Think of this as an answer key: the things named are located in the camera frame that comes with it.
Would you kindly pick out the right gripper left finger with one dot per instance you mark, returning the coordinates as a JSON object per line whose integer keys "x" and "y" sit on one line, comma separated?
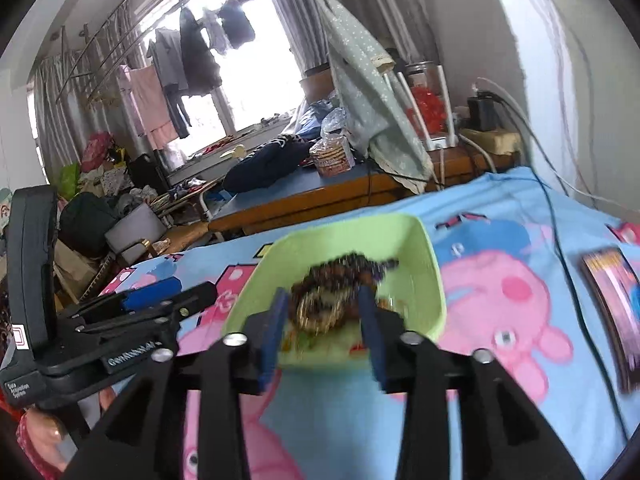
{"x": 190, "y": 407}

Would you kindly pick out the Peppa Pig blue bedsheet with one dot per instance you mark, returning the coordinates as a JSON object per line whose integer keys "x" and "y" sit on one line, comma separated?
{"x": 510, "y": 256}

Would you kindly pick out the operator left hand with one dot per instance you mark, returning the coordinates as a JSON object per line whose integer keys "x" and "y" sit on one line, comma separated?
{"x": 38, "y": 435}

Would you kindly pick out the green plastic basket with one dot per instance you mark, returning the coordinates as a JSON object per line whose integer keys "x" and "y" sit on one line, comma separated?
{"x": 321, "y": 269}

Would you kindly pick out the dark navy clothing pile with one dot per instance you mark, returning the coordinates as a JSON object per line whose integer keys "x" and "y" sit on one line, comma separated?
{"x": 270, "y": 162}

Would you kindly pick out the dark green bag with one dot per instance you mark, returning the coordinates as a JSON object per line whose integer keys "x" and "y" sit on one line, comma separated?
{"x": 83, "y": 224}

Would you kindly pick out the colourful charm trinkets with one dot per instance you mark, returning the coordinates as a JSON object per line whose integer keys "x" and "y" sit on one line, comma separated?
{"x": 345, "y": 340}

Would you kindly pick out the grey storage box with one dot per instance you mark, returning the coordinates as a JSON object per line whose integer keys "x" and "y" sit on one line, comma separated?
{"x": 126, "y": 238}

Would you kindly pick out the white wifi router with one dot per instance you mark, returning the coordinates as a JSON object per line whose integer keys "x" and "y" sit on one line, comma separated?
{"x": 422, "y": 92}

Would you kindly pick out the pink hanging garment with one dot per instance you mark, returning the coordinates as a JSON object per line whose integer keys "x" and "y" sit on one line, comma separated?
{"x": 151, "y": 105}

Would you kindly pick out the wooden desk blue top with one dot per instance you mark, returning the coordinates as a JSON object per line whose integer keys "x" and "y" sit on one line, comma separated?
{"x": 304, "y": 196}

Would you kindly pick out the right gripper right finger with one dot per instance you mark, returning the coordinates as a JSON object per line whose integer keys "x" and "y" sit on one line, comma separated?
{"x": 502, "y": 433}

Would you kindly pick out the smartphone with lit screen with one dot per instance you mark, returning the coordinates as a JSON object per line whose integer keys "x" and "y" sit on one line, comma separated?
{"x": 616, "y": 286}

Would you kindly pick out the green dotted cloth cover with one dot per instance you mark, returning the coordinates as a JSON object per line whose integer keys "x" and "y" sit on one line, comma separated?
{"x": 374, "y": 99}

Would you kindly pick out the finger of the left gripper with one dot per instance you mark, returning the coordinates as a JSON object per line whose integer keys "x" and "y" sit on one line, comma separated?
{"x": 188, "y": 302}
{"x": 130, "y": 300}

